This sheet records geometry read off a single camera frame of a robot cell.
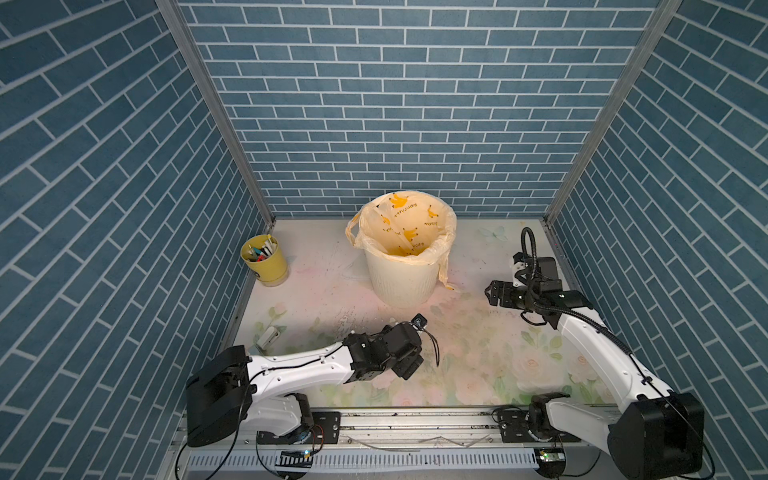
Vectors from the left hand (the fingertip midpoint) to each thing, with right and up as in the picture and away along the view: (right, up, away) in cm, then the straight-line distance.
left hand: (415, 352), depth 80 cm
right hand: (+25, +16, +5) cm, 30 cm away
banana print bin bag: (-2, +35, +16) cm, 38 cm away
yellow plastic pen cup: (-46, +25, +12) cm, 54 cm away
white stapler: (-43, +2, +7) cm, 43 cm away
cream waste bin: (-3, +18, +3) cm, 19 cm away
